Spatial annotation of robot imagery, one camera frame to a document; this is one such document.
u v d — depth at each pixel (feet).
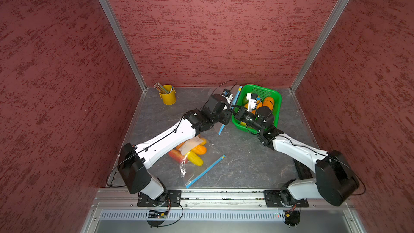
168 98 3.51
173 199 2.44
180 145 2.66
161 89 3.32
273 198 2.43
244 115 2.33
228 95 2.12
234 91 2.48
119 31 2.89
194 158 2.70
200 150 2.72
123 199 2.50
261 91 3.61
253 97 2.38
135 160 1.35
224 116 2.20
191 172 2.45
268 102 3.47
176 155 2.71
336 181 1.40
